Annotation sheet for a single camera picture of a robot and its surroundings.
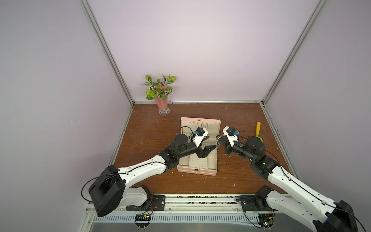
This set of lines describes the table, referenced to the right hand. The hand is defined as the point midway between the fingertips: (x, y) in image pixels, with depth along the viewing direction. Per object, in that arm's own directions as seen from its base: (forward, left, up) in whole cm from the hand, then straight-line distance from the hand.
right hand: (220, 132), depth 72 cm
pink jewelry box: (-10, +14, -17) cm, 25 cm away
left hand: (-5, +4, -2) cm, 7 cm away
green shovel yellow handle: (+21, -33, -24) cm, 46 cm away
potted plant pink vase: (+27, +36, +4) cm, 45 cm away
